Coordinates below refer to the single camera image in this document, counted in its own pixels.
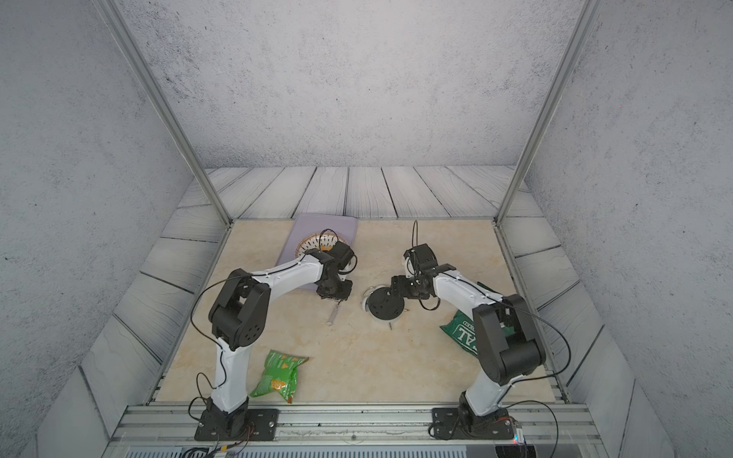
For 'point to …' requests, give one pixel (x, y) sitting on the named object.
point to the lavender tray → (303, 223)
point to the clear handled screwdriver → (334, 312)
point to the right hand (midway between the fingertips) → (400, 289)
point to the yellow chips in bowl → (325, 248)
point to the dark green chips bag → (460, 328)
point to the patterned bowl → (324, 240)
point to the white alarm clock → (382, 304)
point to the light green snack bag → (280, 374)
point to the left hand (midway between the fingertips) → (348, 299)
